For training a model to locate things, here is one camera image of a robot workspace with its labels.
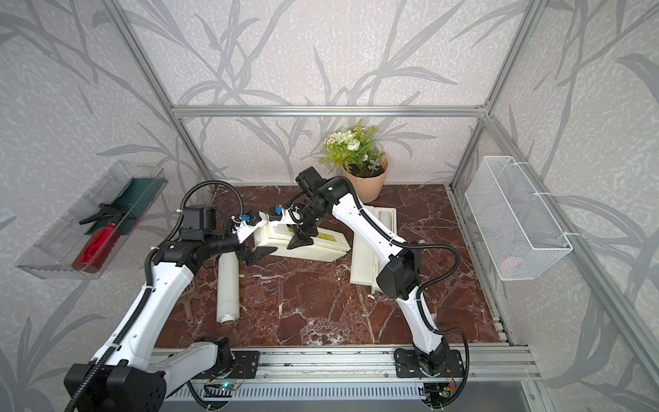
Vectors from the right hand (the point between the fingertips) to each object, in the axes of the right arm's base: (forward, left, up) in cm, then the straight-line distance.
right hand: (287, 229), depth 78 cm
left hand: (-3, +5, +3) cm, 6 cm away
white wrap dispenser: (-1, -12, -8) cm, 14 cm away
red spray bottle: (-13, +40, +13) cm, 44 cm away
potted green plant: (+36, -25, -4) cm, 44 cm away
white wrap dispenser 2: (-4, -25, -16) cm, 30 cm away
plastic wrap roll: (-11, +22, -19) cm, 31 cm away
